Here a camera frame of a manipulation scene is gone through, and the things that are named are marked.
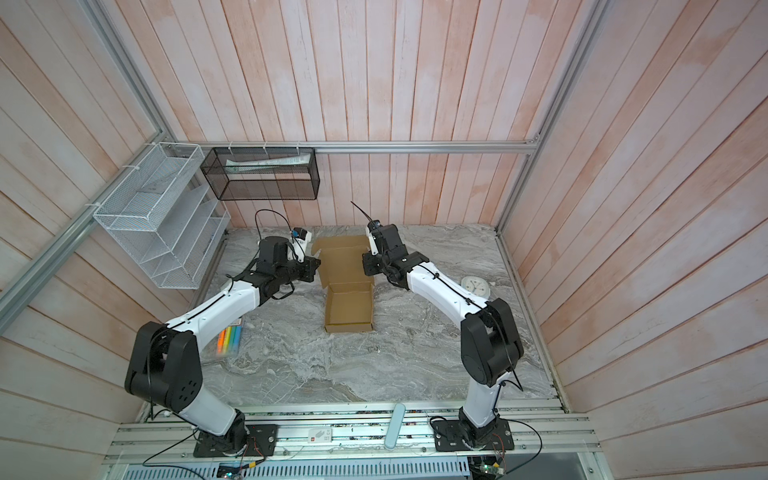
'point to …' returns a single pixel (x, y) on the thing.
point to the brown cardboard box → (349, 291)
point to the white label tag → (320, 435)
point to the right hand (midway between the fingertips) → (367, 256)
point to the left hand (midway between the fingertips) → (320, 266)
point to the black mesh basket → (262, 173)
